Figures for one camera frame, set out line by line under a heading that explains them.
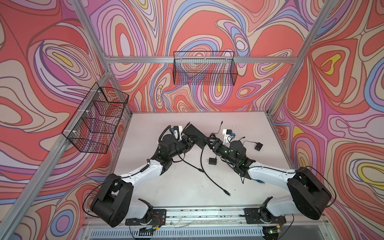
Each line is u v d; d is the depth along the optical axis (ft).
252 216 2.41
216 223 2.40
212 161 2.99
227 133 2.46
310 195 1.40
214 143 2.36
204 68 3.17
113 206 1.36
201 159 3.06
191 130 2.63
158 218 2.36
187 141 2.31
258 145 3.23
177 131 2.35
